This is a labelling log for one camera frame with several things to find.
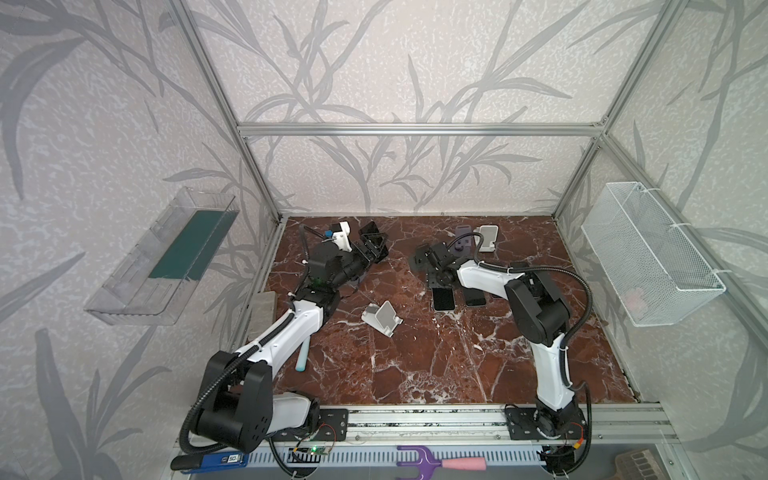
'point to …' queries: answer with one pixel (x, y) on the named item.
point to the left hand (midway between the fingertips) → (390, 234)
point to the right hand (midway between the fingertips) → (439, 269)
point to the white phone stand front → (382, 317)
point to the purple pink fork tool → (425, 463)
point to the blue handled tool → (201, 462)
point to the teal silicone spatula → (302, 358)
